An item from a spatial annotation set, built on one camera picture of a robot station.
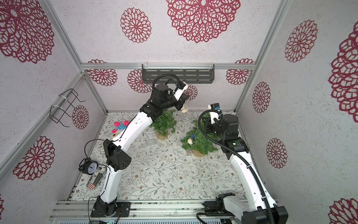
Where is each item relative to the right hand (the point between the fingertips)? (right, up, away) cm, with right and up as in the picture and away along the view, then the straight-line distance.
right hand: (203, 115), depth 71 cm
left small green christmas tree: (-20, -4, +14) cm, 25 cm away
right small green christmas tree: (-2, -14, +2) cm, 14 cm away
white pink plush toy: (-56, -7, +32) cm, 64 cm away
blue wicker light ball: (-4, -11, +8) cm, 14 cm away
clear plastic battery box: (-33, -17, +28) cm, 47 cm away
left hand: (-7, +12, +6) cm, 15 cm away
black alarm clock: (-66, -29, +11) cm, 73 cm away
